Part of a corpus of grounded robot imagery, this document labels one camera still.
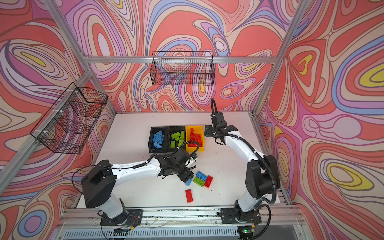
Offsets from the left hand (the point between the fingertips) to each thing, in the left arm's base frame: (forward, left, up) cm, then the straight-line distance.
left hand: (192, 172), depth 83 cm
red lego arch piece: (+24, -2, -1) cm, 24 cm away
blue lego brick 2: (+20, +24, -3) cm, 31 cm away
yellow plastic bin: (+31, -4, -1) cm, 31 cm away
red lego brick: (+30, 0, -1) cm, 30 cm away
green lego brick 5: (-4, -4, -5) cm, 7 cm away
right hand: (+21, -13, +8) cm, 26 cm away
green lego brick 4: (+22, +8, -3) cm, 23 cm away
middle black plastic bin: (+33, +15, -4) cm, 36 cm away
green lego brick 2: (+27, +7, -2) cm, 28 cm away
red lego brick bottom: (-12, +2, -4) cm, 12 cm away
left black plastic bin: (+17, +18, -2) cm, 25 cm away
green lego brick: (+27, +12, -3) cm, 30 cm away
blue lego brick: (+24, +23, 0) cm, 33 cm away
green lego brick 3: (+22, +14, -5) cm, 26 cm away
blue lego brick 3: (-5, +2, -4) cm, 6 cm away
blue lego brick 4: (-1, -5, -4) cm, 7 cm away
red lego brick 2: (-4, -9, -4) cm, 11 cm away
